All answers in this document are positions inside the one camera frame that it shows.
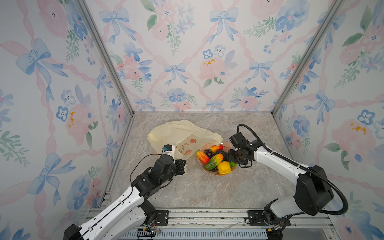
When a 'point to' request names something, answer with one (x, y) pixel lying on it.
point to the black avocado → (225, 155)
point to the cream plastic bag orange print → (187, 137)
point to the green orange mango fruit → (213, 161)
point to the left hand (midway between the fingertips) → (187, 160)
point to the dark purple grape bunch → (209, 153)
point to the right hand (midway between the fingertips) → (231, 158)
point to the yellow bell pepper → (224, 168)
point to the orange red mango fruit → (202, 157)
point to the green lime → (232, 164)
